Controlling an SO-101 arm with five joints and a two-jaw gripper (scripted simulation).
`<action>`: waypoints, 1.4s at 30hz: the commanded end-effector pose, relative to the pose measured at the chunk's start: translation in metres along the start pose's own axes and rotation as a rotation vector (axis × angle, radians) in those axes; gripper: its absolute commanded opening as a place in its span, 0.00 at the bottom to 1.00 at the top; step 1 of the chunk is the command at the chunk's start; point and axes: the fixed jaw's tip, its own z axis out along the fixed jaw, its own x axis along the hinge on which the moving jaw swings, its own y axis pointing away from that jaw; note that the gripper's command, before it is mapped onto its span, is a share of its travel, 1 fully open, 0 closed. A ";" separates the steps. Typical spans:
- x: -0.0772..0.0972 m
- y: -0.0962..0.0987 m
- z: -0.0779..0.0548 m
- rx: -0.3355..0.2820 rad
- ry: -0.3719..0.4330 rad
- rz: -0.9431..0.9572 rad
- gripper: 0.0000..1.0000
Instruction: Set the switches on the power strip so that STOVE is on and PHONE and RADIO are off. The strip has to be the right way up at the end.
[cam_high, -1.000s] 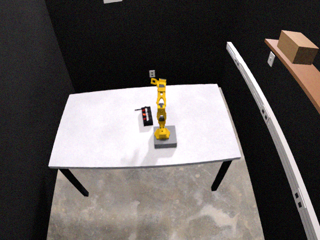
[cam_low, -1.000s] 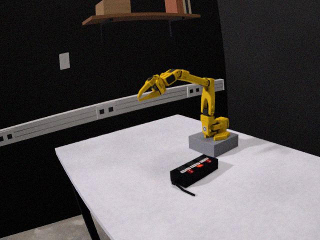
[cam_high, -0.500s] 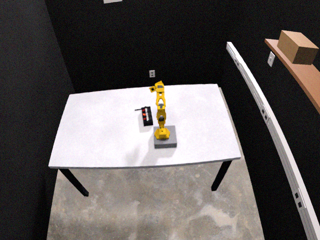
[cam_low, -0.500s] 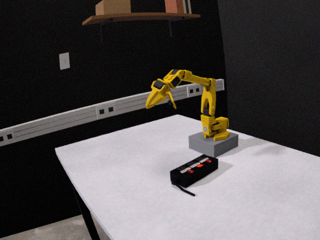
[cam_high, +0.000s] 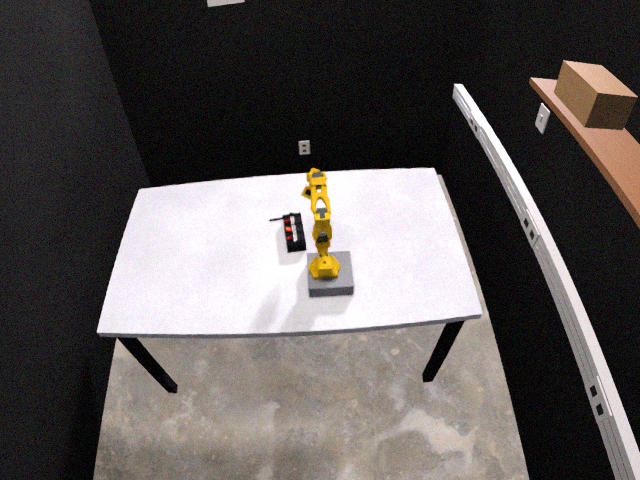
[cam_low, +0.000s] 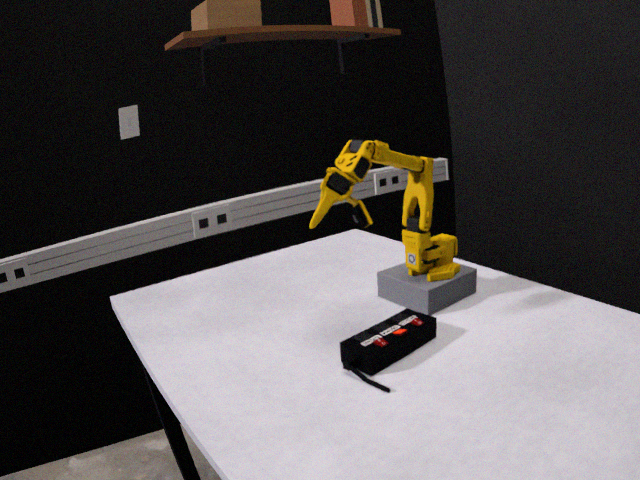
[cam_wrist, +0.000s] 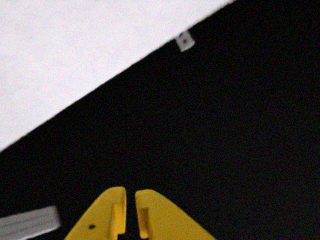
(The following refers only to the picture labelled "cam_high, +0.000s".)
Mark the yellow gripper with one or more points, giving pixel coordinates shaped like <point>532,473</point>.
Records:
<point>307,191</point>

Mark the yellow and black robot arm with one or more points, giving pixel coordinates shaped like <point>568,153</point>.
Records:
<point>323,229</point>

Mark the black power strip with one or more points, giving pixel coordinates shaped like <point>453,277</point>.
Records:
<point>294,232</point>

